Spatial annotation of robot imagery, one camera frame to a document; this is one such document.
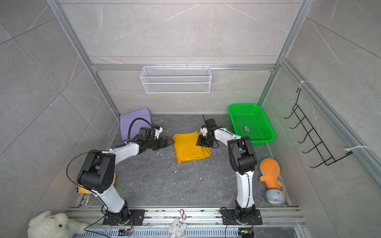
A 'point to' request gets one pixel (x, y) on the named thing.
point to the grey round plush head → (274, 197)
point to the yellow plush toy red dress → (83, 190)
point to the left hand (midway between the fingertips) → (171, 141)
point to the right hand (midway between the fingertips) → (200, 144)
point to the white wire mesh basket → (174, 80)
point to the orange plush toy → (271, 170)
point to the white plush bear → (56, 225)
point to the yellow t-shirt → (186, 148)
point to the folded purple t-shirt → (127, 120)
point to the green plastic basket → (248, 120)
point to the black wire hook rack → (319, 145)
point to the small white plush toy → (177, 228)
